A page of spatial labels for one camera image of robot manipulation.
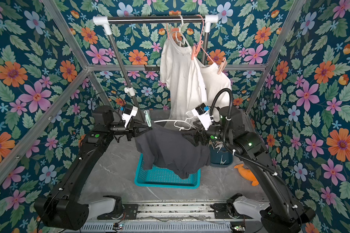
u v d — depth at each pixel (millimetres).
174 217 728
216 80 623
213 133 493
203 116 491
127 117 564
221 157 926
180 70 684
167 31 782
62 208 372
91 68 924
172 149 742
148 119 594
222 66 563
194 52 529
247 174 821
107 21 517
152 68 909
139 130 622
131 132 569
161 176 861
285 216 358
